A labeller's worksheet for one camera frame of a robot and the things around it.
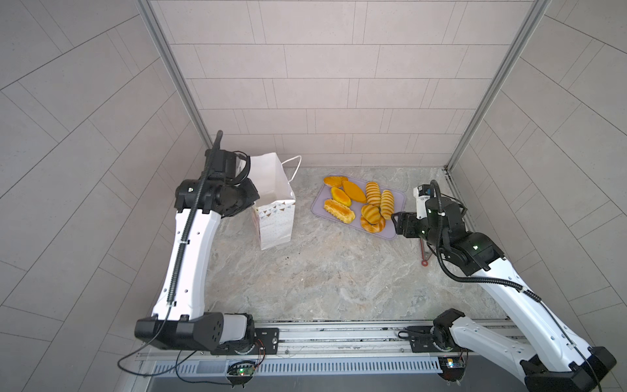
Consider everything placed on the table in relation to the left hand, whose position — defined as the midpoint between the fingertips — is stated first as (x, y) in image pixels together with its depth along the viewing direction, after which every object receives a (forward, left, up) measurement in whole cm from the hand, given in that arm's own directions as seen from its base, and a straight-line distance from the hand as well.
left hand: (261, 192), depth 69 cm
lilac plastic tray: (+17, -34, -29) cm, 48 cm away
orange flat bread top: (+26, -23, -26) cm, 43 cm away
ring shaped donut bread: (+4, -37, -28) cm, 47 cm away
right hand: (-3, -41, -7) cm, 42 cm away
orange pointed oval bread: (+22, -31, -28) cm, 47 cm away
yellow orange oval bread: (+19, -25, -27) cm, 41 cm away
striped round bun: (+9, -36, -24) cm, 45 cm away
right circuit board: (-39, -55, -30) cm, 74 cm away
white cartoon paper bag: (-4, -4, -4) cm, 7 cm away
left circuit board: (-41, +4, -26) cm, 49 cm away
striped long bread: (+20, -39, -27) cm, 51 cm away
